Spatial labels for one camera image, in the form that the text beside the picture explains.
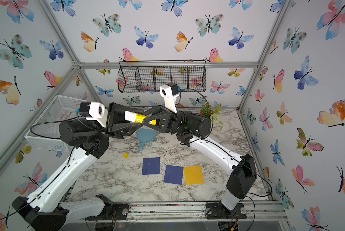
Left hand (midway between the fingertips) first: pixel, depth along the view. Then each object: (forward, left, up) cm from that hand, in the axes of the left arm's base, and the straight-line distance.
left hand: (139, 120), depth 40 cm
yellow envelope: (+4, -20, -56) cm, 60 cm away
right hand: (-2, -1, -1) cm, 3 cm away
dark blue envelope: (+5, -8, -56) cm, 57 cm away
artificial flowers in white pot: (+42, -31, -39) cm, 65 cm away
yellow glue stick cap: (+18, +23, -55) cm, 62 cm away
